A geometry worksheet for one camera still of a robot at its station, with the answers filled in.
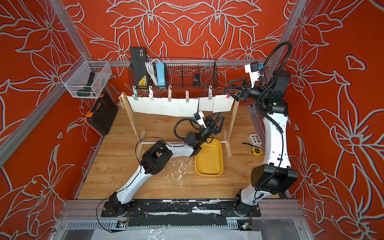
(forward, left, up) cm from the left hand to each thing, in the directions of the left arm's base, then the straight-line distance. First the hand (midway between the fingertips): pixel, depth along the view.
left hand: (222, 115), depth 73 cm
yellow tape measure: (-3, -26, -29) cm, 38 cm away
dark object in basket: (+29, +14, +1) cm, 32 cm away
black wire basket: (+36, +20, +1) cm, 41 cm away
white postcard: (0, +17, +4) cm, 18 cm away
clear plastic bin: (+22, +82, +2) cm, 85 cm away
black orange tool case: (+11, +76, -17) cm, 79 cm away
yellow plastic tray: (-11, +4, -30) cm, 32 cm away
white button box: (+4, -25, -27) cm, 37 cm away
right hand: (+1, +2, +17) cm, 17 cm away
